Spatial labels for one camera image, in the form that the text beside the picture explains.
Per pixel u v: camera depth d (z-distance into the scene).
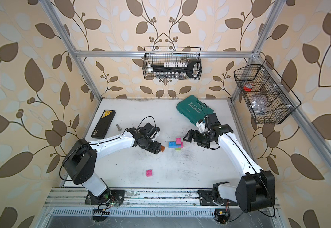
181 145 0.89
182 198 0.75
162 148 0.91
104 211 0.74
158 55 0.91
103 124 1.03
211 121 0.64
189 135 0.72
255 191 0.39
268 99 0.72
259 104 0.70
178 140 0.85
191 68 0.84
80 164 0.45
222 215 0.72
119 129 1.02
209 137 0.61
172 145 0.89
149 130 0.70
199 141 0.71
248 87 0.81
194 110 1.08
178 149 0.91
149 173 0.82
